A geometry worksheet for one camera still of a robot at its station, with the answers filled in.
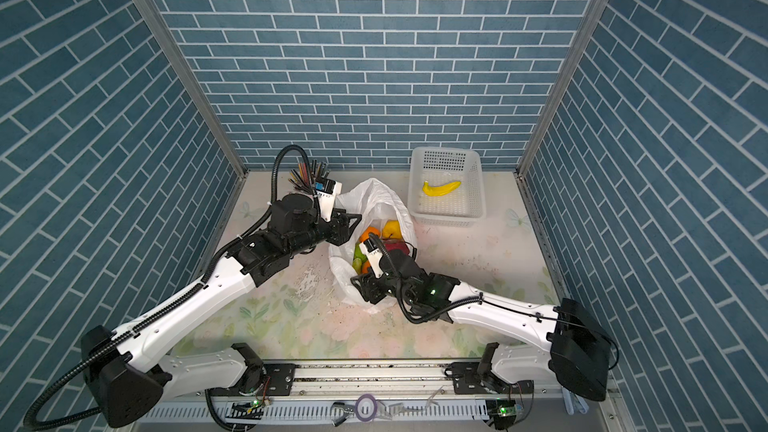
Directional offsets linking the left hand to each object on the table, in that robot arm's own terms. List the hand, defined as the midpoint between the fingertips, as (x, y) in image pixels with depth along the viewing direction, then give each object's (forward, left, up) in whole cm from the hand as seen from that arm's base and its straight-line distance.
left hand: (355, 214), depth 73 cm
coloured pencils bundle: (+26, +20, -14) cm, 36 cm away
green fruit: (-1, +1, -20) cm, 20 cm away
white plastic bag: (+6, -5, -4) cm, 9 cm away
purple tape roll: (-35, -4, -27) cm, 45 cm away
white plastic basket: (+24, -37, -28) cm, 52 cm away
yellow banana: (+30, -28, -25) cm, 48 cm away
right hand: (-10, 0, -11) cm, 15 cm away
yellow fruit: (+9, -9, -20) cm, 24 cm away
